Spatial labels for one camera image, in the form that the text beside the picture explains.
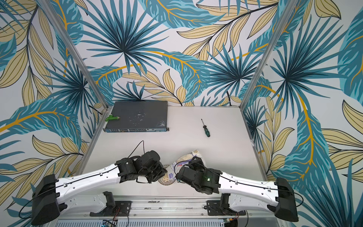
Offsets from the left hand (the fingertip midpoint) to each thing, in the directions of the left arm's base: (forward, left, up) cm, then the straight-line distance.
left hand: (167, 174), depth 74 cm
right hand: (+5, -13, +5) cm, 14 cm away
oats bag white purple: (+2, -3, +1) cm, 3 cm away
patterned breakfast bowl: (0, +2, -10) cm, 10 cm away
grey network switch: (+46, +22, -8) cm, 52 cm away
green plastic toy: (+42, +46, -5) cm, 62 cm away
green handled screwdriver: (+35, -25, -10) cm, 44 cm away
